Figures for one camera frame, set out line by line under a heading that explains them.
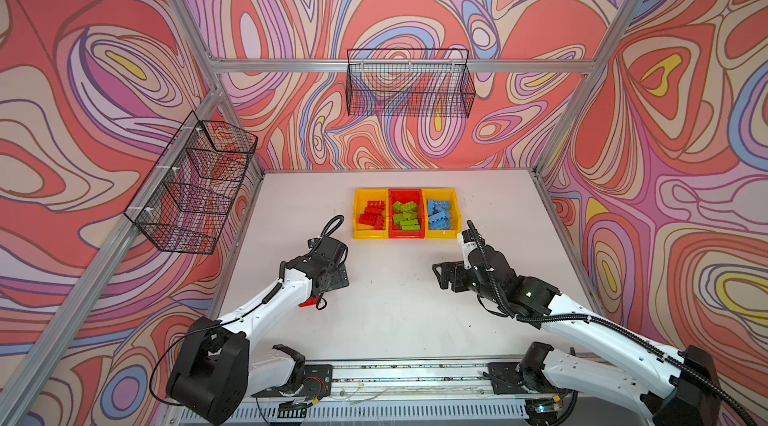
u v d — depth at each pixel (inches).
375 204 42.4
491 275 21.9
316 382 28.5
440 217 39.0
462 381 29.5
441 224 39.0
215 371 15.8
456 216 39.2
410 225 39.5
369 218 41.1
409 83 37.8
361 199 41.5
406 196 43.5
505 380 28.7
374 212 41.2
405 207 41.2
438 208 41.2
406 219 40.0
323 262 26.4
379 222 39.7
